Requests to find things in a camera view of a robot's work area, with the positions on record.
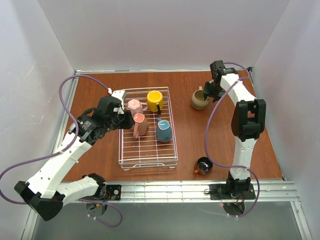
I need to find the yellow mug black handle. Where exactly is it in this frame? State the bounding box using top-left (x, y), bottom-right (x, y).
top-left (146, 90), bottom-right (164, 115)

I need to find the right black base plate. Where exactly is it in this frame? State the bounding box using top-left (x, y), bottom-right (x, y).
top-left (204, 183), bottom-right (256, 200)

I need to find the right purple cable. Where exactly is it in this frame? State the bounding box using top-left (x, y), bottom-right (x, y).
top-left (201, 61), bottom-right (261, 220)

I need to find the salmon pink floral mug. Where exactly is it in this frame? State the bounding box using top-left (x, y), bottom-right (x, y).
top-left (133, 113), bottom-right (148, 139)

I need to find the blue floral mug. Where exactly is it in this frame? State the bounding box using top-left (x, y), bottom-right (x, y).
top-left (155, 118), bottom-right (173, 143)

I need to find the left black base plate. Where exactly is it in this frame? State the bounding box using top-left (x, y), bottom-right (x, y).
top-left (102, 184), bottom-right (122, 201)

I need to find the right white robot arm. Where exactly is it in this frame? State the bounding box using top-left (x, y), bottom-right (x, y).
top-left (203, 60), bottom-right (267, 200)

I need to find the beige ceramic mug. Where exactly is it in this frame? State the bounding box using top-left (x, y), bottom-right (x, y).
top-left (191, 86), bottom-right (210, 110)

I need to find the aluminium front rail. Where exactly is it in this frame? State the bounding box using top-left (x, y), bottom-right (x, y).
top-left (108, 179), bottom-right (300, 203)

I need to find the white wire dish rack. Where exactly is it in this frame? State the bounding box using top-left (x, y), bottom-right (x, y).
top-left (118, 86), bottom-right (178, 171)

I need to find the dark glossy orange mug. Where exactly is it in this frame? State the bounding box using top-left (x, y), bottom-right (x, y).
top-left (193, 156), bottom-right (213, 176)

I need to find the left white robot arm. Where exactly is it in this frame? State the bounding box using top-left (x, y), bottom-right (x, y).
top-left (14, 90), bottom-right (135, 221)

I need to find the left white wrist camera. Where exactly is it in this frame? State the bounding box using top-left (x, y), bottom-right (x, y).
top-left (107, 88), bottom-right (127, 103)

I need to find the pale pink faceted mug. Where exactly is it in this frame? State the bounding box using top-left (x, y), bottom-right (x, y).
top-left (126, 99), bottom-right (148, 117)

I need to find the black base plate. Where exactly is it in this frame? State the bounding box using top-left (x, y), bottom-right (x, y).
top-left (204, 183), bottom-right (256, 200)
top-left (102, 184), bottom-right (122, 201)

